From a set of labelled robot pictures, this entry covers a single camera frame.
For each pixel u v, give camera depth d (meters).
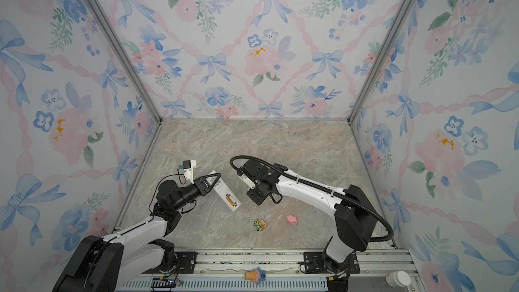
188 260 0.74
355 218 0.43
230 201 0.79
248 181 0.74
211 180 0.77
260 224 0.80
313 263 0.73
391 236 0.42
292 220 0.83
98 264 0.46
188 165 0.74
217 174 0.78
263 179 0.59
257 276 0.69
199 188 0.70
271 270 0.73
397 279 0.65
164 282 0.73
